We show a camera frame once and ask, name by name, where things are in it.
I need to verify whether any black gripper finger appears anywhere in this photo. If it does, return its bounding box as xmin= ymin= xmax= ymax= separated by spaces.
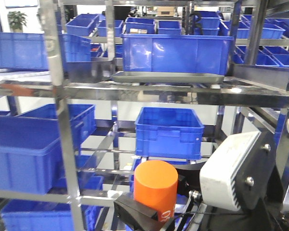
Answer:
xmin=113 ymin=194 xmax=175 ymax=231
xmin=177 ymin=174 xmax=186 ymax=195

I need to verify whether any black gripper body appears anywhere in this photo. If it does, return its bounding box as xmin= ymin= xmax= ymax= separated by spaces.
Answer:
xmin=199 ymin=199 xmax=280 ymax=231

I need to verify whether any blue bin with white dot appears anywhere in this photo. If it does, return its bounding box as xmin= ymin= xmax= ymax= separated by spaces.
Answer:
xmin=134 ymin=106 xmax=205 ymax=161

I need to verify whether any large blue plastic bin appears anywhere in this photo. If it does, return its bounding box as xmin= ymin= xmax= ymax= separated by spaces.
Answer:
xmin=55 ymin=175 xmax=104 ymax=191
xmin=0 ymin=115 xmax=84 ymax=195
xmin=130 ymin=157 xmax=145 ymax=193
xmin=15 ymin=103 xmax=97 ymax=145
xmin=0 ymin=32 xmax=92 ymax=72
xmin=0 ymin=199 xmax=98 ymax=231

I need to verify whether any dark grey flat tray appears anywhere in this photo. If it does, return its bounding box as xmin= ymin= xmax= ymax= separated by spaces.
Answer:
xmin=110 ymin=71 xmax=225 ymax=85

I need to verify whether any tall steel rack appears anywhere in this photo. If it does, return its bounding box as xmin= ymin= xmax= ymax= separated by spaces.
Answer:
xmin=0 ymin=0 xmax=289 ymax=231

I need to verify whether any smooth-sided large blue bin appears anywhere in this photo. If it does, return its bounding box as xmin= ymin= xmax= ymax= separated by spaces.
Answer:
xmin=121 ymin=33 xmax=234 ymax=76

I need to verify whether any row of small blue bins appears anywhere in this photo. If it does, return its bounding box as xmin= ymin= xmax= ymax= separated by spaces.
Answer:
xmin=65 ymin=11 xmax=289 ymax=68

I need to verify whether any brown cardboard box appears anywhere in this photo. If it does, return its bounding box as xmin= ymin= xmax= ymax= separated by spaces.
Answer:
xmin=156 ymin=6 xmax=177 ymax=16

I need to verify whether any potted green plant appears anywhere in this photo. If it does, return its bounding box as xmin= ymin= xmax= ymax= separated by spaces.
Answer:
xmin=7 ymin=11 xmax=28 ymax=33

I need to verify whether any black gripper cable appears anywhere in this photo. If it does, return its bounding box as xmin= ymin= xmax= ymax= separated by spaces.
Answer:
xmin=171 ymin=189 xmax=203 ymax=231

